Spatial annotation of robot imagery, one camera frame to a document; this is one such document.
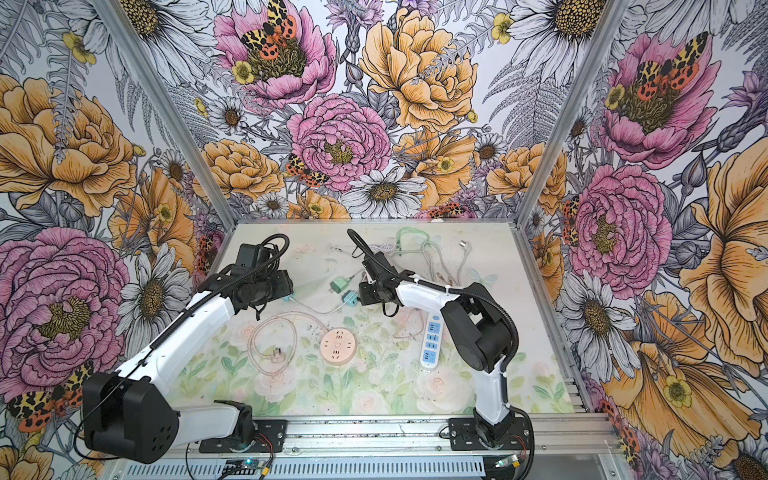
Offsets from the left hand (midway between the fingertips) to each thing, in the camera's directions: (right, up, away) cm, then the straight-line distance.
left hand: (282, 294), depth 84 cm
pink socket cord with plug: (-2, -17, +1) cm, 17 cm away
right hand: (+23, -3, +10) cm, 25 cm away
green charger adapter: (+13, +1, +17) cm, 21 cm away
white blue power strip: (+41, -16, +2) cm, 44 cm away
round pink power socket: (+15, -15, +3) cm, 22 cm away
